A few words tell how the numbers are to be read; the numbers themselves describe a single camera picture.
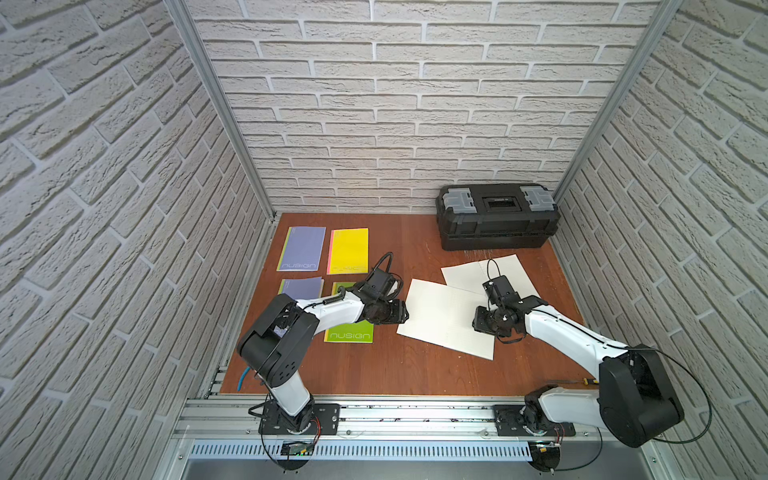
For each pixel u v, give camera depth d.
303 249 1.08
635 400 0.41
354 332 0.87
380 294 0.73
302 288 0.98
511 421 0.73
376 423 0.75
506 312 0.64
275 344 0.47
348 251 1.09
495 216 0.98
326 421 0.73
